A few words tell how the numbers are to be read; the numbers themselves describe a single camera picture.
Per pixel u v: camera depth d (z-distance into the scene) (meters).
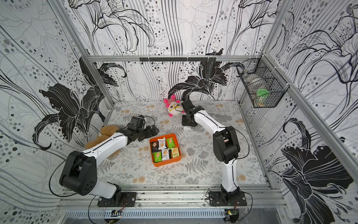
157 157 0.86
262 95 0.70
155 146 0.90
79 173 0.44
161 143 0.91
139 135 0.74
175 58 0.92
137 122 0.69
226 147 0.52
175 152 0.88
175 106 1.07
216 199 0.72
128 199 0.74
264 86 0.80
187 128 0.90
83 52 0.86
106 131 0.91
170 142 0.93
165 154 0.86
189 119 0.80
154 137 0.86
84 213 0.70
